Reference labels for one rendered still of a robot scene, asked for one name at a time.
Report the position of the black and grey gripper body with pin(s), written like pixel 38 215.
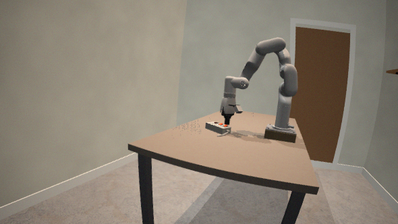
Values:
pixel 225 103

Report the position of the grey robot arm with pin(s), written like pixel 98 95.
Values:
pixel 287 71

